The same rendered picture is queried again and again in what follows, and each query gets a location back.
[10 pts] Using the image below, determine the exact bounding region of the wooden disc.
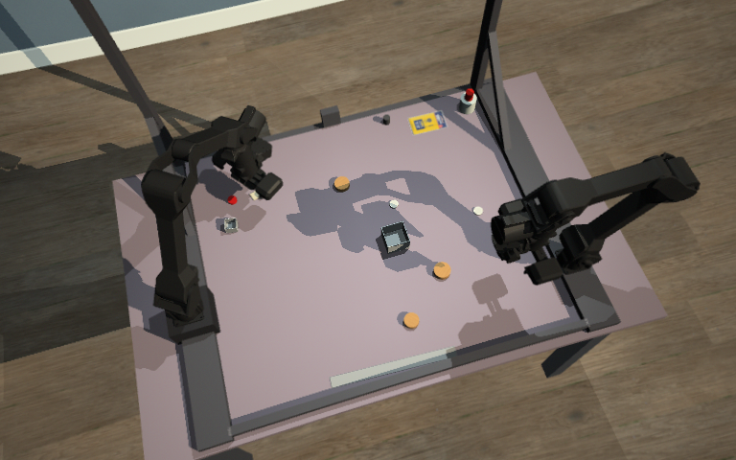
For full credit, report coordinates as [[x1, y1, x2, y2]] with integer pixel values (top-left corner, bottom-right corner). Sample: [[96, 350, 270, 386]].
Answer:
[[433, 262, 450, 280], [403, 312, 420, 329], [334, 176, 350, 192]]

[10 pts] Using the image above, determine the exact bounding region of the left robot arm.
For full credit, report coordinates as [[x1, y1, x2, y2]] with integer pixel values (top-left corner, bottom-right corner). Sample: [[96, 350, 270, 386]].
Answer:
[[491, 152, 700, 275]]

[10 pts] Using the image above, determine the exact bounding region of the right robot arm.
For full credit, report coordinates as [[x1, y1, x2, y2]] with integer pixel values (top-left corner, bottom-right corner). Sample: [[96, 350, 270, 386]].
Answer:
[[141, 105, 272, 327]]

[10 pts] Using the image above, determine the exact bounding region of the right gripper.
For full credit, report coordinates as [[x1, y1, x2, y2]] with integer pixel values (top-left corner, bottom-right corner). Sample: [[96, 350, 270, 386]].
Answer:
[[212, 148, 283, 200]]

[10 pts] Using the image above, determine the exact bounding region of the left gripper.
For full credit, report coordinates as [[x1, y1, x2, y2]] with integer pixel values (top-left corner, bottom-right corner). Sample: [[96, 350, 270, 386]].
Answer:
[[498, 198, 563, 286]]

